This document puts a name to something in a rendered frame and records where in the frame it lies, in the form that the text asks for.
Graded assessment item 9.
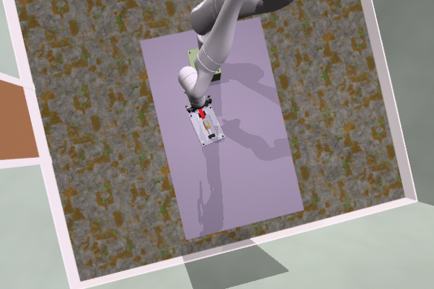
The ball valve with red lever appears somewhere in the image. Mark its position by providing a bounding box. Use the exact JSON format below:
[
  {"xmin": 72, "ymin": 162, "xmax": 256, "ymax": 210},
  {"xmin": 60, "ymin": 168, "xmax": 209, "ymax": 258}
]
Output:
[{"xmin": 196, "ymin": 109, "xmax": 218, "ymax": 142}]

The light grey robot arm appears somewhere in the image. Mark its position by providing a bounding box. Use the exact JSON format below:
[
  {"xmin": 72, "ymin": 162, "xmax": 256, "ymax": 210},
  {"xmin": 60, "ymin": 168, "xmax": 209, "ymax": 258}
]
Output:
[{"xmin": 178, "ymin": 0, "xmax": 294, "ymax": 108}]

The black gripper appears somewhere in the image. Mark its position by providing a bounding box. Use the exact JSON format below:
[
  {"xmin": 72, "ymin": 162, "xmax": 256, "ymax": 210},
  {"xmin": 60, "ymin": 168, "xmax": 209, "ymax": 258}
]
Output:
[{"xmin": 185, "ymin": 96, "xmax": 212, "ymax": 113}]

